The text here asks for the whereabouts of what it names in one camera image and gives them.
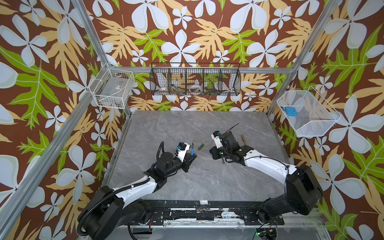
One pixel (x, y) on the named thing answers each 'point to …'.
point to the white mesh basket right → (315, 116)
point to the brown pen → (244, 140)
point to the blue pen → (192, 152)
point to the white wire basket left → (112, 88)
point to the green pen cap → (201, 146)
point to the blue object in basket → (291, 111)
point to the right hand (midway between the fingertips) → (209, 150)
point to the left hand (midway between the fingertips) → (194, 153)
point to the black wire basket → (195, 79)
